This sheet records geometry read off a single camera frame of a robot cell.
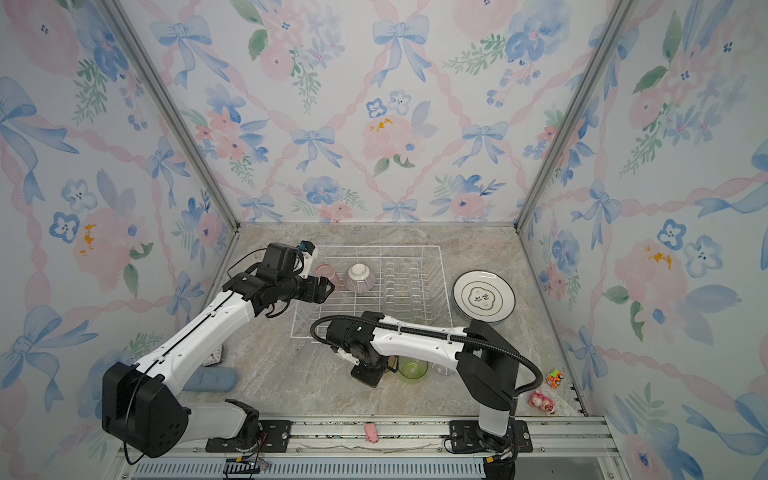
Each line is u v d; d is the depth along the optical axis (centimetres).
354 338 58
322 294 75
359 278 98
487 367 44
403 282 104
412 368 84
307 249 73
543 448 73
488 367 44
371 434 73
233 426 62
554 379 81
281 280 62
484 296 97
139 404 39
